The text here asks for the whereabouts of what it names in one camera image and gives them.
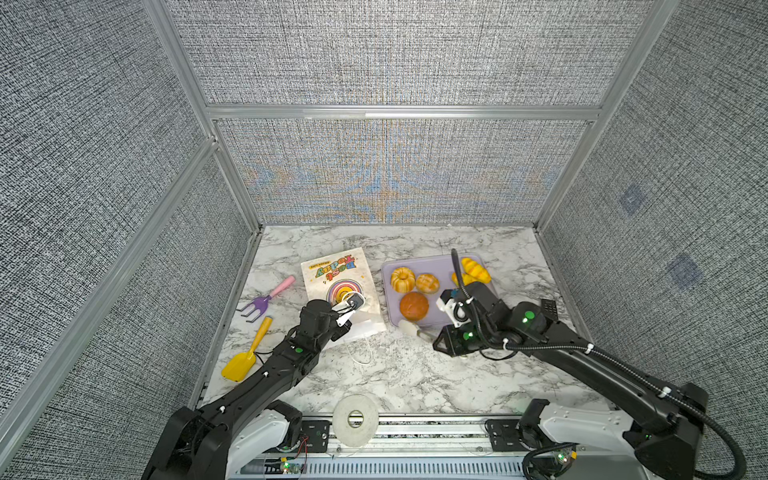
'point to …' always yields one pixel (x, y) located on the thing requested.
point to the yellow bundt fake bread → (403, 279)
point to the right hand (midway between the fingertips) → (436, 343)
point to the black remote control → (549, 308)
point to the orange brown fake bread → (413, 306)
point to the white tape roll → (362, 435)
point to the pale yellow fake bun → (427, 283)
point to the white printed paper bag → (331, 278)
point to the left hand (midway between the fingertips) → (339, 303)
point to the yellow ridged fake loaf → (473, 272)
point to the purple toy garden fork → (260, 304)
